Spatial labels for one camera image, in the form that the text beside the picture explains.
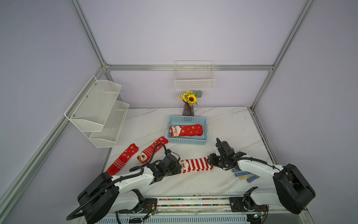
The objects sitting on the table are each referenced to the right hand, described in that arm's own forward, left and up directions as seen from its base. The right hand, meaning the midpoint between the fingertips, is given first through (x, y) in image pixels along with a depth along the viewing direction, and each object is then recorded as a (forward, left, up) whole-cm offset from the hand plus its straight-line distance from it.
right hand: (210, 162), depth 89 cm
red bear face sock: (+6, +42, +1) cm, 43 cm away
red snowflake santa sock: (+24, +15, +4) cm, 28 cm away
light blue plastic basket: (+14, +8, +6) cm, 17 cm away
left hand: (-4, +21, +1) cm, 21 cm away
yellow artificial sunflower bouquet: (+38, +11, +23) cm, 46 cm away
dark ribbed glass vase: (+35, +13, +13) cm, 40 cm away
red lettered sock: (+3, +58, +1) cm, 58 cm away
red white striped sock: (-2, +10, +1) cm, 10 cm away
